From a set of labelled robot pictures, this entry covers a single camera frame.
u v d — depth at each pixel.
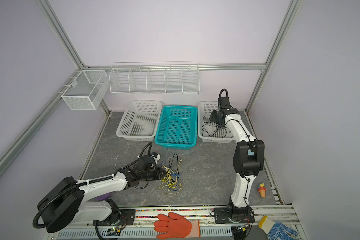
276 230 0.70
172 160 0.88
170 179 0.85
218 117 0.72
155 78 0.99
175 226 0.71
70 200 0.42
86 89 1.00
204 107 1.16
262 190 0.79
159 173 0.75
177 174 0.86
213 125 1.12
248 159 0.52
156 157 0.81
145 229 0.71
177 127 1.12
